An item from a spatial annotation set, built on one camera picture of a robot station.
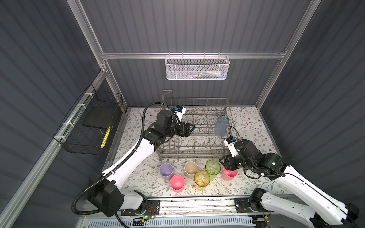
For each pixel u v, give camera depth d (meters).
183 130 0.65
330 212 0.38
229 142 0.63
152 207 0.72
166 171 0.84
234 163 0.61
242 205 0.72
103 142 0.67
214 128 1.01
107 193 0.39
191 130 0.71
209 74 0.92
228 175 0.85
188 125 0.67
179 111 0.66
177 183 0.81
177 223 0.77
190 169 0.86
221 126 0.92
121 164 0.44
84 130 0.71
